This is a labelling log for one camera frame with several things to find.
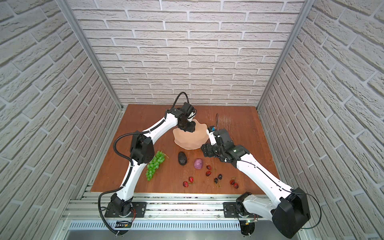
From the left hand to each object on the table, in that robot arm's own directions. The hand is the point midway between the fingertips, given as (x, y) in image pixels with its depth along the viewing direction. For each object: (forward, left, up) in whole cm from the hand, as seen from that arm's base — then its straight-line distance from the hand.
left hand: (193, 127), depth 98 cm
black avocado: (-21, +7, -4) cm, 22 cm away
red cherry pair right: (-36, -23, -7) cm, 43 cm away
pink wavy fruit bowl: (-9, +2, -3) cm, 9 cm away
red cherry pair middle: (-29, -8, -7) cm, 31 cm away
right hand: (-19, -7, +8) cm, 22 cm away
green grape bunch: (-23, +24, -4) cm, 34 cm away
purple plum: (-24, -2, -4) cm, 25 cm away
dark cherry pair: (-31, -14, -6) cm, 35 cm away
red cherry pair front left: (-32, +2, -6) cm, 33 cm away
